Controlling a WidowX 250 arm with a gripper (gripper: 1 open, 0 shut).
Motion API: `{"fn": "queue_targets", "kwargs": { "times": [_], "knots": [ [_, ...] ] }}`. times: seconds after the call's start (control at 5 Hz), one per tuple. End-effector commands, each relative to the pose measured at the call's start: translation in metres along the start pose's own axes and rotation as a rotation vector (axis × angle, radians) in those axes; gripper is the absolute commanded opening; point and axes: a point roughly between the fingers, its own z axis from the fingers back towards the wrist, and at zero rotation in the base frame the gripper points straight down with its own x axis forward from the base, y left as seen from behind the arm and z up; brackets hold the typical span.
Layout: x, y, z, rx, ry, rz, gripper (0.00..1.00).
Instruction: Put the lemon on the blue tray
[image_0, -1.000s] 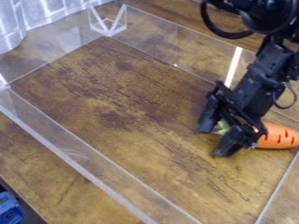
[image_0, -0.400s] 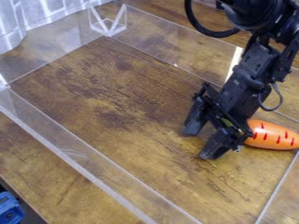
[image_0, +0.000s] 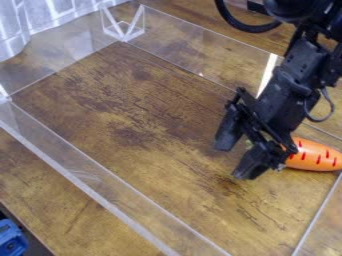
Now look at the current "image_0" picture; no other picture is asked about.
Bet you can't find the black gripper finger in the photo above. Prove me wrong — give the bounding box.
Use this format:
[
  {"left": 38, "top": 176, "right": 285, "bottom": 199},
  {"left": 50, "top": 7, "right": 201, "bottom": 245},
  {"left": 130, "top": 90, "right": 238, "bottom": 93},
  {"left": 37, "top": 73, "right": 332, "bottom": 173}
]
[
  {"left": 214, "top": 106, "right": 244, "bottom": 151},
  {"left": 233, "top": 142, "right": 280, "bottom": 180}
]

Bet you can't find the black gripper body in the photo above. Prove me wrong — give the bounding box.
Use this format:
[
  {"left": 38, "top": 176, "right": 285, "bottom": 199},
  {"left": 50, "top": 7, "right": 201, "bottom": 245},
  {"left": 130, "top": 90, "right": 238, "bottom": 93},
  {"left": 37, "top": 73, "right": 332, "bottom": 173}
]
[{"left": 226, "top": 66, "right": 321, "bottom": 170}]

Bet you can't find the orange toy carrot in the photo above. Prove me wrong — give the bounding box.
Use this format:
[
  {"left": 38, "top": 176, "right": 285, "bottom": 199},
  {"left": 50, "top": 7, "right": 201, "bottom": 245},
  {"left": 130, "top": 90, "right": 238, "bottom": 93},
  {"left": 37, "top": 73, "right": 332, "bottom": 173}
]
[{"left": 286, "top": 137, "right": 342, "bottom": 172}]

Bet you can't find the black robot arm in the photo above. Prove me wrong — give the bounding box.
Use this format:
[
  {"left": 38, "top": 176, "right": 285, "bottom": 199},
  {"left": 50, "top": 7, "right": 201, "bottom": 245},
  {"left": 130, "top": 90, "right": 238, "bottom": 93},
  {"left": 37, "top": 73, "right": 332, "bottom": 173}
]
[{"left": 214, "top": 0, "right": 342, "bottom": 180}]

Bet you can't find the white curtain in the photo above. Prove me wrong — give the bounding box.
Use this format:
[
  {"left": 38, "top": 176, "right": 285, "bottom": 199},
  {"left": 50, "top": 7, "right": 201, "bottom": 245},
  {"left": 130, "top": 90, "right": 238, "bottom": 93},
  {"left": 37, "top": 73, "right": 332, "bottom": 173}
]
[{"left": 0, "top": 0, "right": 130, "bottom": 62}]

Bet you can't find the blue plastic object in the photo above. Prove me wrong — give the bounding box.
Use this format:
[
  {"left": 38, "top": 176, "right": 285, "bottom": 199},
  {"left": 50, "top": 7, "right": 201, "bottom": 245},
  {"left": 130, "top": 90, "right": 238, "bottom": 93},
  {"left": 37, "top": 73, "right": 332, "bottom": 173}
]
[{"left": 0, "top": 219, "right": 28, "bottom": 256}]

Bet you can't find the black cable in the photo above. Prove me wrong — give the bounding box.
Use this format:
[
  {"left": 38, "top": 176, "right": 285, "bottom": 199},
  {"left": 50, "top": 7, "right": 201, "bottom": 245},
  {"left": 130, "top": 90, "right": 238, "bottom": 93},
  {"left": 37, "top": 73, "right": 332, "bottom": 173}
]
[{"left": 214, "top": 0, "right": 286, "bottom": 34}]

